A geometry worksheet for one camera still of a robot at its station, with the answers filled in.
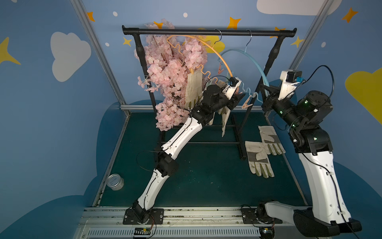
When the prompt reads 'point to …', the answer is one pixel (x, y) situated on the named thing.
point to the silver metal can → (115, 181)
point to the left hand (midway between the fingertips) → (241, 87)
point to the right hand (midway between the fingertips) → (266, 84)
